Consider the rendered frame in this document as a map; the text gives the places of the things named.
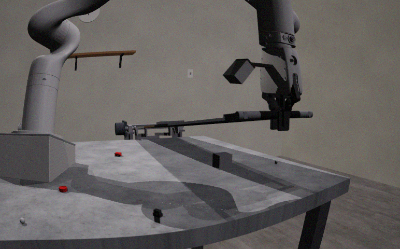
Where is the red short cylinder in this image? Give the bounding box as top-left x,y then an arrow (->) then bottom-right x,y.
59,186 -> 68,192

